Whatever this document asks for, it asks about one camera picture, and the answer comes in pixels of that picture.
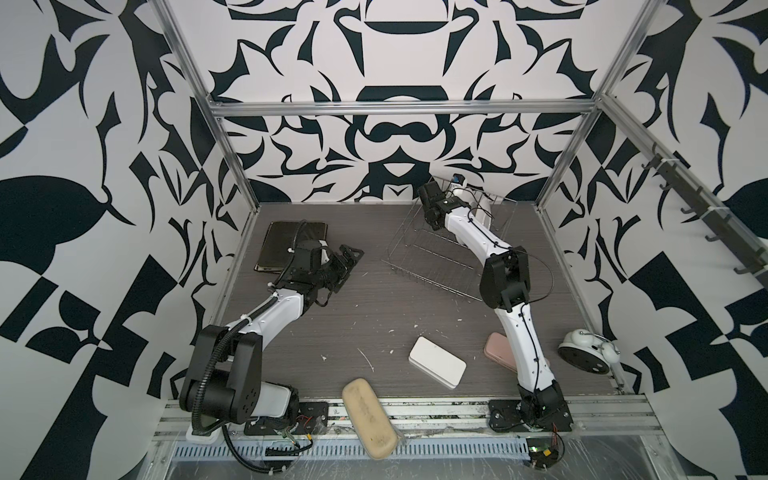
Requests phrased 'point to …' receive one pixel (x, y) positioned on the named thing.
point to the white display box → (214, 438)
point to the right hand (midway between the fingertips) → (465, 203)
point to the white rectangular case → (437, 363)
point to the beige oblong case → (370, 417)
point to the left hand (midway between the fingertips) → (359, 255)
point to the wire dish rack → (438, 255)
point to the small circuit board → (543, 452)
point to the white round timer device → (587, 351)
